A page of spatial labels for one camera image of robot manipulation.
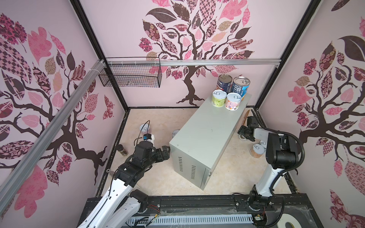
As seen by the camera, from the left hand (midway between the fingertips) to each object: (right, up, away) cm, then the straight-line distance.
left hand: (163, 152), depth 74 cm
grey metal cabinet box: (+19, +7, -16) cm, 26 cm away
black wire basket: (-25, +50, +20) cm, 60 cm away
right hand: (+56, +10, +28) cm, 64 cm away
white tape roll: (+63, -32, -5) cm, 71 cm away
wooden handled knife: (+42, +19, -5) cm, 46 cm away
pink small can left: (-18, +11, +26) cm, 33 cm away
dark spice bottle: (-29, 0, +11) cm, 31 cm away
